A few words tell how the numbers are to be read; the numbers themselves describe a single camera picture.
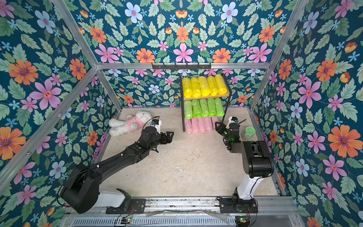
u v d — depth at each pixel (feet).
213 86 2.59
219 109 2.98
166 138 2.51
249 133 3.06
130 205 2.26
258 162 1.62
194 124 3.36
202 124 3.46
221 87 2.61
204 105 3.04
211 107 2.99
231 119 2.89
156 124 2.49
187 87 2.52
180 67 3.08
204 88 2.56
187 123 3.36
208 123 3.43
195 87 2.58
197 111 2.91
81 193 1.37
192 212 2.38
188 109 2.92
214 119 3.49
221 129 2.83
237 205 2.18
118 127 3.12
